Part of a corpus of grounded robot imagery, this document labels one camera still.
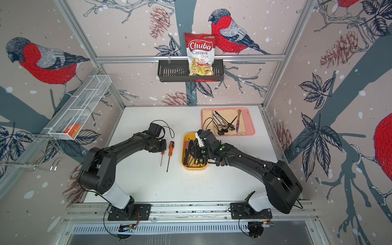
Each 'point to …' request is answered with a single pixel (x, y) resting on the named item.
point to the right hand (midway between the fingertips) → (191, 151)
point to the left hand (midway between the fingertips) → (167, 144)
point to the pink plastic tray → (249, 127)
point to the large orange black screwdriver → (170, 152)
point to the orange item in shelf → (73, 130)
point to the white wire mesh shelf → (73, 117)
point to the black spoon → (220, 132)
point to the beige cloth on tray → (224, 122)
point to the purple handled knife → (239, 111)
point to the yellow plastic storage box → (189, 140)
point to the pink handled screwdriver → (187, 145)
